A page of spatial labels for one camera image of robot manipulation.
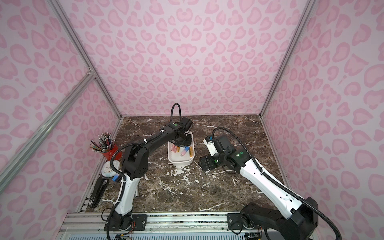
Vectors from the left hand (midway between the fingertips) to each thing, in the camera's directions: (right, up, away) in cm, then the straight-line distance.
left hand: (190, 143), depth 96 cm
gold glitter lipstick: (0, -5, +2) cm, 6 cm away
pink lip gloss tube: (-11, -3, +4) cm, 12 cm away
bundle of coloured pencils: (-48, +2, -10) cm, 49 cm away
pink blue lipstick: (-43, -19, -9) cm, 48 cm away
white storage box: (-9, -9, -2) cm, 13 cm away
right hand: (+9, -6, -21) cm, 24 cm away
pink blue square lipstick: (-4, -5, +2) cm, 7 cm away
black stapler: (-49, -25, -15) cm, 57 cm away
